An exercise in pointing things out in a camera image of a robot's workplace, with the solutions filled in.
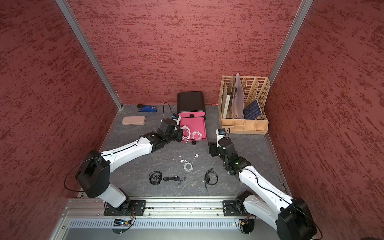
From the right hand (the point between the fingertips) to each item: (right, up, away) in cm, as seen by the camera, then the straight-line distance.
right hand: (213, 144), depth 83 cm
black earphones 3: (-3, -19, 0) cm, 20 cm away
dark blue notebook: (+31, +20, +19) cm, 41 cm away
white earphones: (-16, +6, +6) cm, 18 cm away
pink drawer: (-12, +18, +12) cm, 25 cm away
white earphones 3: (-15, -14, +6) cm, 21 cm away
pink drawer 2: (-11, +8, +14) cm, 19 cm away
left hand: (-19, +6, +4) cm, 20 cm away
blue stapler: (-50, +23, +33) cm, 64 cm away
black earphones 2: (-21, -19, 0) cm, 29 cm away
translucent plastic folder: (+21, +29, +24) cm, 43 cm away
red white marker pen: (+6, +27, +40) cm, 48 cm away
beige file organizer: (+32, +37, +21) cm, 53 cm away
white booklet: (+10, +23, +9) cm, 27 cm away
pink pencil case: (-57, +14, +26) cm, 64 cm away
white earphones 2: (-9, +6, +14) cm, 18 cm away
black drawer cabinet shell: (-13, +27, +19) cm, 36 cm away
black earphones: (-33, -19, 0) cm, 38 cm away
